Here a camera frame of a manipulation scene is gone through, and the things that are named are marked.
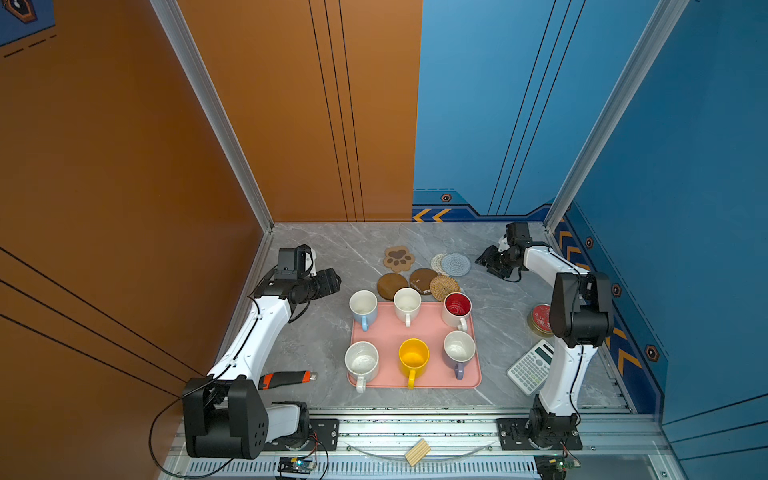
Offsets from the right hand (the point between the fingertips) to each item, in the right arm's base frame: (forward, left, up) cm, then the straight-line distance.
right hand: (480, 262), depth 102 cm
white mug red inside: (-16, +9, -4) cm, 19 cm away
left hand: (-14, +47, +11) cm, 50 cm away
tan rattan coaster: (-7, +13, -4) cm, 15 cm away
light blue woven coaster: (+2, +8, -4) cm, 9 cm away
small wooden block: (-54, +24, -5) cm, 59 cm away
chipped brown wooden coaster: (-4, +20, -4) cm, 21 cm away
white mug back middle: (-15, +25, -1) cm, 29 cm away
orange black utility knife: (-37, +63, -3) cm, 73 cm away
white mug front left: (-33, +38, -3) cm, 51 cm away
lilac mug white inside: (-28, +11, -4) cm, 31 cm away
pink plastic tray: (-23, +31, -5) cm, 39 cm away
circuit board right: (-56, -8, -7) cm, 57 cm away
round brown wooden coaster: (-5, +31, -5) cm, 32 cm away
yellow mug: (-31, +24, -4) cm, 39 cm away
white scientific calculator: (-35, -9, -5) cm, 36 cm away
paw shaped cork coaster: (+6, +28, -4) cm, 29 cm away
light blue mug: (-17, +39, 0) cm, 42 cm away
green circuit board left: (-56, +53, -6) cm, 77 cm away
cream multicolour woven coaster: (+4, +14, -5) cm, 15 cm away
